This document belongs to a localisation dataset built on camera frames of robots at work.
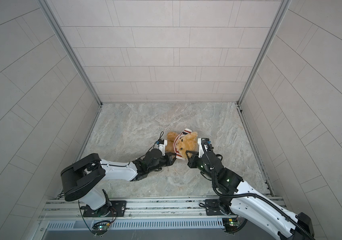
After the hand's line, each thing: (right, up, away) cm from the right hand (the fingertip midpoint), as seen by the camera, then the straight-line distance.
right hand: (184, 154), depth 73 cm
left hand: (-1, -3, +8) cm, 9 cm away
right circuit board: (+21, -31, -5) cm, 38 cm away
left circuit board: (-37, -30, -8) cm, 48 cm away
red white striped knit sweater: (-3, -2, +5) cm, 6 cm away
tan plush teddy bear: (+2, +6, 0) cm, 6 cm away
